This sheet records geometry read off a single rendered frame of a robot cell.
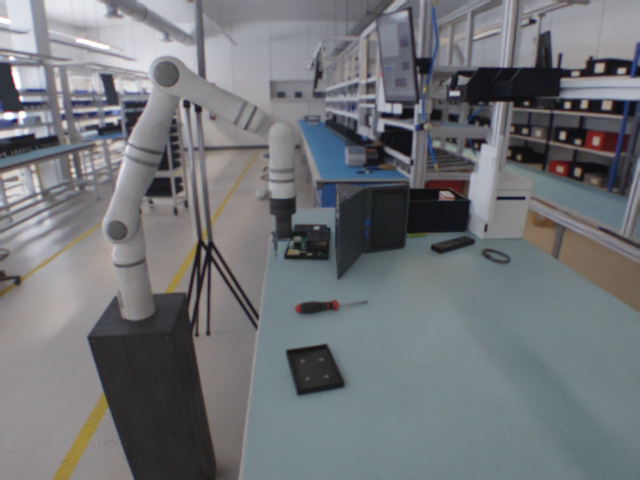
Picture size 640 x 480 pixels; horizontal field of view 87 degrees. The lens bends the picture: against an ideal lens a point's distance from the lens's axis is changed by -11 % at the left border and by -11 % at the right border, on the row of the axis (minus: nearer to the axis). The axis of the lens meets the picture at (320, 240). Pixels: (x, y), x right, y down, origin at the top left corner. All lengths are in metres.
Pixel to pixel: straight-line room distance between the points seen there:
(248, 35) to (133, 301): 11.56
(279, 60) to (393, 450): 11.99
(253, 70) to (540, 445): 12.05
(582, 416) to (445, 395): 0.22
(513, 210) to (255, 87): 11.25
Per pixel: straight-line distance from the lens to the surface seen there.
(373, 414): 0.63
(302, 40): 12.36
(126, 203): 1.07
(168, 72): 1.00
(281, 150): 1.00
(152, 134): 1.04
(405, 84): 2.31
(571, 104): 5.96
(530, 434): 0.66
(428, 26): 2.68
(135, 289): 1.17
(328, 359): 0.72
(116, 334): 1.18
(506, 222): 1.41
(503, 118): 1.57
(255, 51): 12.35
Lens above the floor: 1.45
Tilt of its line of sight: 20 degrees down
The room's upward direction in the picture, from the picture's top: straight up
